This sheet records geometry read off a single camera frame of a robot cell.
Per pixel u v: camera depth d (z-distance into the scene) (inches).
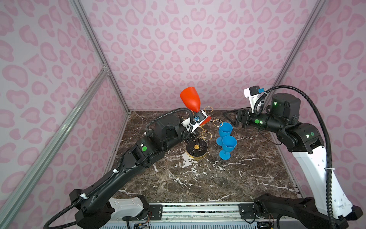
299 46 32.4
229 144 32.9
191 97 26.1
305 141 14.6
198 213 29.4
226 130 34.7
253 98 19.5
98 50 33.0
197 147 37.6
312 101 17.1
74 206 14.3
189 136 17.8
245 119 18.9
